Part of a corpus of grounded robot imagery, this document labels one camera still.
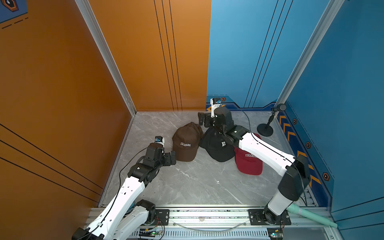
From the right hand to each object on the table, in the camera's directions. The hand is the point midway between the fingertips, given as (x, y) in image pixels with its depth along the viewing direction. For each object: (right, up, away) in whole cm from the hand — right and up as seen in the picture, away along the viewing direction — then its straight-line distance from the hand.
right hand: (205, 113), depth 80 cm
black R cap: (+9, -21, +14) cm, 27 cm away
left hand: (-20, -21, +1) cm, 29 cm away
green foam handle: (+43, -47, -8) cm, 64 cm away
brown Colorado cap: (-11, -17, +11) cm, 23 cm away
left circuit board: (-28, -59, -8) cm, 66 cm away
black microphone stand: (+46, -10, +27) cm, 54 cm away
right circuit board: (+34, -59, -9) cm, 68 cm away
